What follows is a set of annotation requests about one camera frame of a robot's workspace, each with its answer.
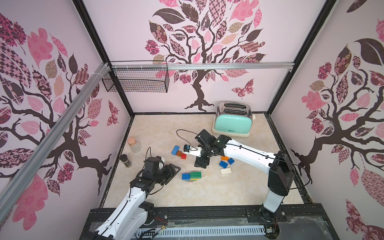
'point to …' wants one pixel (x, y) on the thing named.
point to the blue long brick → (186, 176)
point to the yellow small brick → (195, 179)
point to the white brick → (226, 170)
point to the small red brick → (183, 156)
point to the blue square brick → (223, 164)
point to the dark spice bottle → (124, 158)
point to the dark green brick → (195, 175)
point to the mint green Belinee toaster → (233, 118)
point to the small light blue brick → (175, 150)
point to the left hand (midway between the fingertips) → (179, 174)
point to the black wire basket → (137, 76)
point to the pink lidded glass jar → (134, 146)
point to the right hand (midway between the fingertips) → (197, 156)
